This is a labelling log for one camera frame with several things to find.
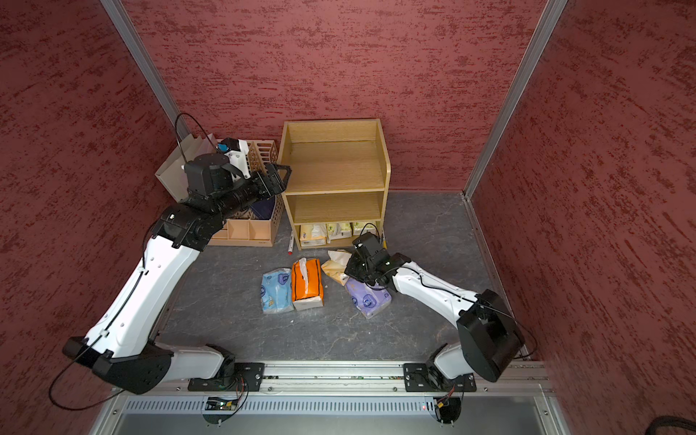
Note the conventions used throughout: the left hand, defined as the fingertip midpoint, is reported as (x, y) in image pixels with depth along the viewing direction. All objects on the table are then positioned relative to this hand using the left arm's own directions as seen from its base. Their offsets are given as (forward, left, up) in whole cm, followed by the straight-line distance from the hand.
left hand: (277, 180), depth 66 cm
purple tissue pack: (-16, -24, -36) cm, 46 cm away
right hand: (-10, -17, -32) cm, 37 cm away
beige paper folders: (+17, +42, -14) cm, 47 cm away
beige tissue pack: (-5, -13, -35) cm, 38 cm away
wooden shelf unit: (+10, -15, -10) cm, 20 cm away
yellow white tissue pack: (+8, -4, -35) cm, 36 cm away
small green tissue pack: (+7, -13, -31) cm, 34 cm away
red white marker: (+8, +6, -42) cm, 43 cm away
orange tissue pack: (-14, -5, -34) cm, 37 cm away
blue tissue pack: (-13, +6, -38) cm, 40 cm away
